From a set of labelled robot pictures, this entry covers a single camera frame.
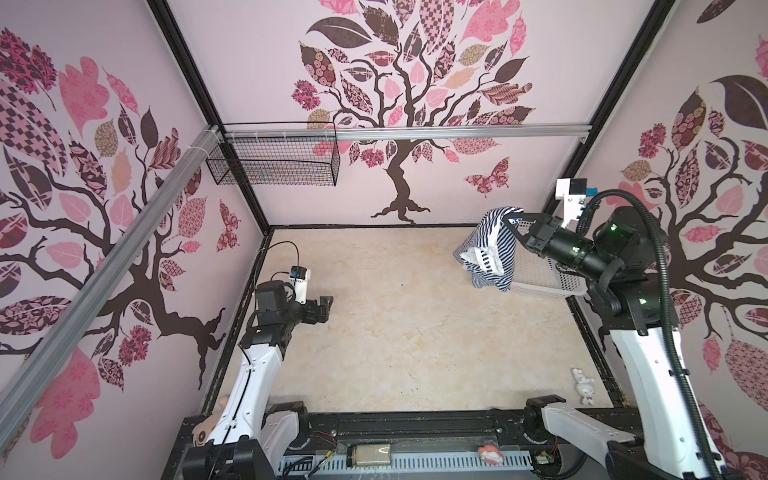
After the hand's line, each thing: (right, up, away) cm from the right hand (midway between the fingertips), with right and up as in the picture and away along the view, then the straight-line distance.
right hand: (505, 216), depth 54 cm
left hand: (-42, -20, +29) cm, 55 cm away
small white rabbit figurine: (+31, -43, +24) cm, 58 cm away
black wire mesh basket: (-57, +26, +41) cm, 75 cm away
